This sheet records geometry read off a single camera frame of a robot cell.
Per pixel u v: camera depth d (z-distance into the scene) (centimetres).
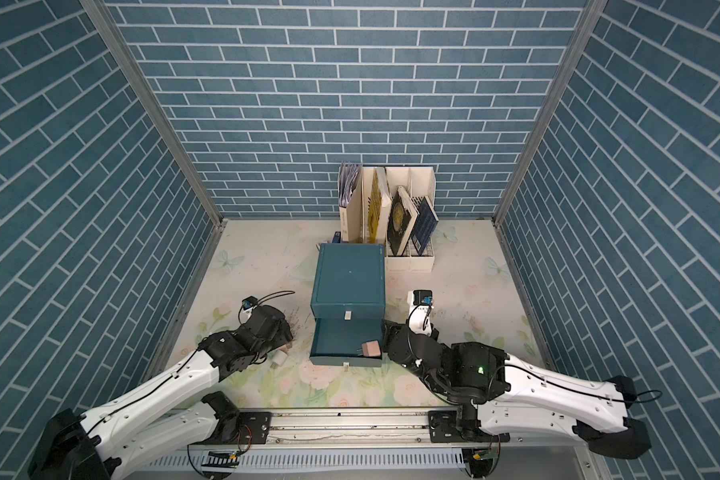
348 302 72
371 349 77
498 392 43
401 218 99
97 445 40
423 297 57
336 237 114
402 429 75
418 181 104
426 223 102
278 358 82
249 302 74
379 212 93
